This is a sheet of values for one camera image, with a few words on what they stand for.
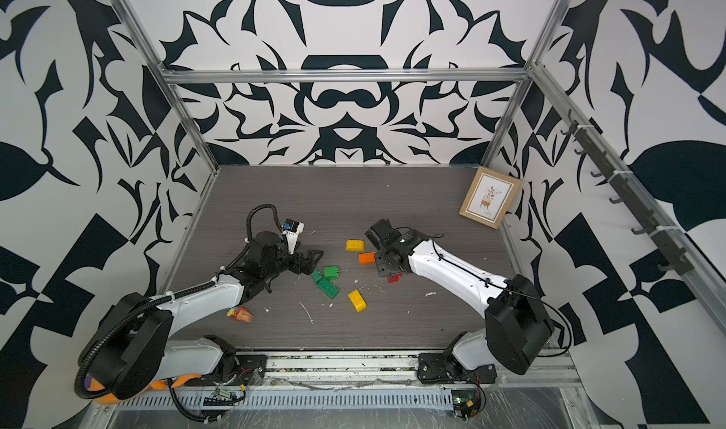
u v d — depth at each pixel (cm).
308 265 78
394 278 89
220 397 67
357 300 85
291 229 76
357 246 97
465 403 71
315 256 82
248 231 67
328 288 87
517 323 42
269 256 70
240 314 81
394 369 76
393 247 59
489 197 100
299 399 71
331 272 90
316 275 87
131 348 42
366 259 93
